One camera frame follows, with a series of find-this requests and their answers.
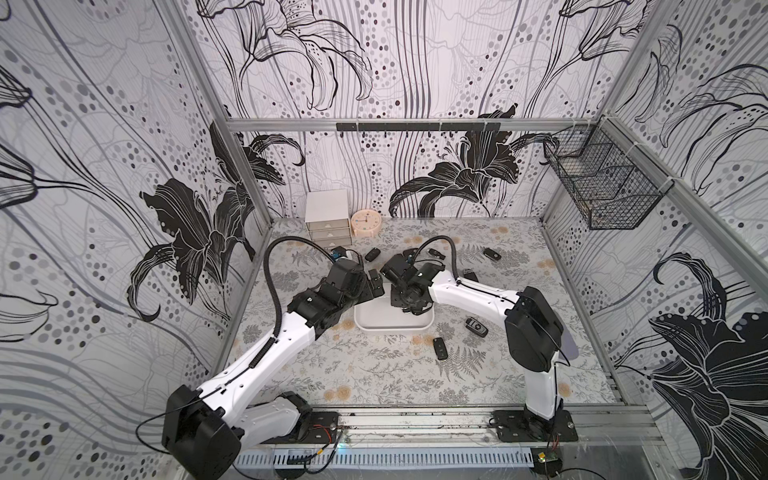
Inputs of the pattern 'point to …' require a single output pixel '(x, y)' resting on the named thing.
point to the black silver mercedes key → (436, 253)
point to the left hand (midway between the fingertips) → (371, 288)
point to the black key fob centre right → (471, 275)
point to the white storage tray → (380, 314)
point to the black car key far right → (492, 254)
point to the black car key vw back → (408, 252)
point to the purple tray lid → (568, 345)
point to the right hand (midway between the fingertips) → (402, 296)
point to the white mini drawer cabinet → (327, 217)
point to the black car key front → (441, 349)
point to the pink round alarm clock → (365, 223)
